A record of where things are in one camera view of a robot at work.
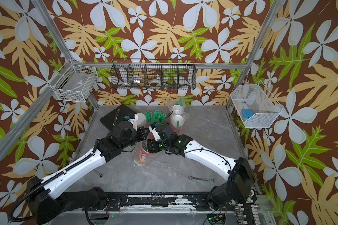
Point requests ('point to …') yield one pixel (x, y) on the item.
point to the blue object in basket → (247, 113)
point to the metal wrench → (213, 180)
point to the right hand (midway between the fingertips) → (147, 144)
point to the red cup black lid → (143, 155)
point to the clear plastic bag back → (139, 146)
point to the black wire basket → (153, 73)
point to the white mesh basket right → (257, 107)
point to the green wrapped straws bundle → (157, 116)
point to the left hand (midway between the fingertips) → (151, 128)
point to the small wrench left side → (101, 175)
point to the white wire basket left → (73, 83)
